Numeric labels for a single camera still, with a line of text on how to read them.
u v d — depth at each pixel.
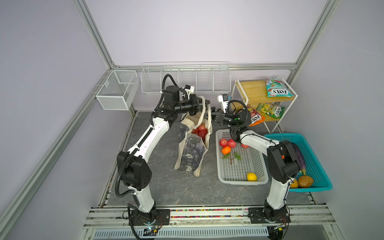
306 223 0.74
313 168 0.83
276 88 0.82
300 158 0.89
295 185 0.80
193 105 0.66
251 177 0.83
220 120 0.67
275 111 0.95
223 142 0.96
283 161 0.51
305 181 0.81
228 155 0.94
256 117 0.92
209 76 1.04
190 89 0.72
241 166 0.91
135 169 0.45
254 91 0.86
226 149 0.92
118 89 0.99
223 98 0.68
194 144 0.74
